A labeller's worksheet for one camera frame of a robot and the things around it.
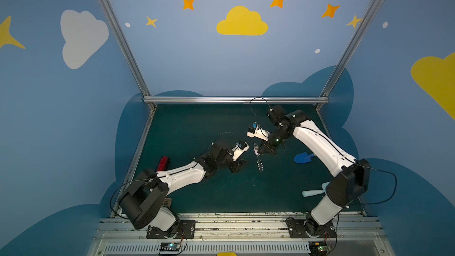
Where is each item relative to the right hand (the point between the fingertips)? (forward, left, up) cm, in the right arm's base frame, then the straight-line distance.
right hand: (261, 148), depth 79 cm
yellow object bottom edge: (-39, +14, -19) cm, 45 cm away
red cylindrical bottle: (-3, +50, -15) cm, 52 cm away
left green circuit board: (-38, +37, -18) cm, 56 cm away
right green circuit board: (-35, -24, -19) cm, 46 cm away
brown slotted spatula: (-21, +43, -16) cm, 50 cm away
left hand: (-2, +6, -5) cm, 9 cm away
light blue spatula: (-14, -22, -15) cm, 30 cm away
